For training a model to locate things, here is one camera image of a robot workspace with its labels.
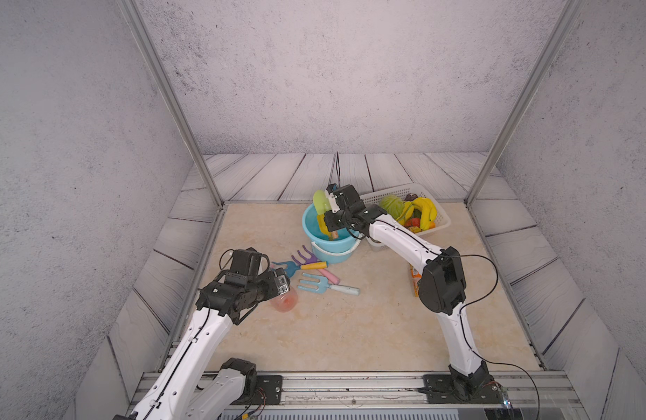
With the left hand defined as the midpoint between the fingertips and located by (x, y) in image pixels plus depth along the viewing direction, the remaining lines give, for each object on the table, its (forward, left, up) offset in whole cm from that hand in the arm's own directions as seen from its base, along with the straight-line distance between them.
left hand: (282, 284), depth 77 cm
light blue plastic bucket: (+15, -15, -5) cm, 22 cm away
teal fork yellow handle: (+16, 0, -16) cm, 22 cm away
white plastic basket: (+47, -47, -8) cm, 67 cm away
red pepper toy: (+30, -47, -8) cm, 56 cm away
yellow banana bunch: (+33, -52, -4) cm, 62 cm away
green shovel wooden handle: (+28, -12, +4) cm, 30 cm away
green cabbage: (+34, -38, -2) cm, 52 cm away
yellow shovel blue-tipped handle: (+18, -12, +5) cm, 22 cm away
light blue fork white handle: (+7, -12, -16) cm, 21 cm away
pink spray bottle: (0, +1, -13) cm, 13 cm away
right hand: (+25, -13, +2) cm, 28 cm away
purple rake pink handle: (+12, -12, -15) cm, 23 cm away
